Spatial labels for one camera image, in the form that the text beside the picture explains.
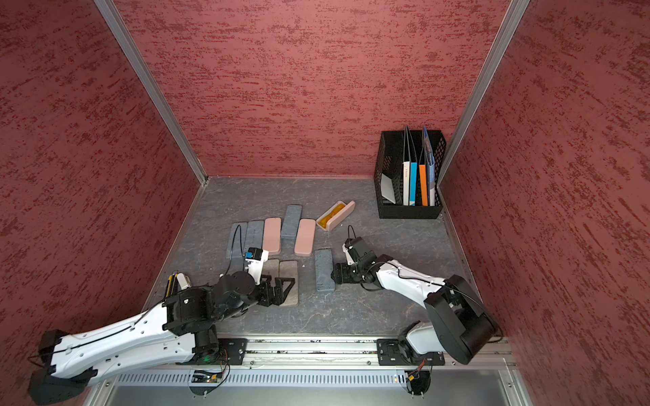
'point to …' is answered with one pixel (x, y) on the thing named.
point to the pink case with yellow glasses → (335, 216)
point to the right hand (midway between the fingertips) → (341, 279)
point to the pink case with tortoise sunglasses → (272, 239)
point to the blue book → (431, 168)
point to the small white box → (184, 281)
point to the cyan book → (413, 168)
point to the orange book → (423, 178)
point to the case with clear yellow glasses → (290, 223)
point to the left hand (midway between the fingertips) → (281, 286)
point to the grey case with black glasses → (254, 235)
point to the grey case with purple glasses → (323, 269)
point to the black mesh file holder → (388, 177)
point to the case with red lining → (289, 270)
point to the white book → (406, 165)
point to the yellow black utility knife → (168, 286)
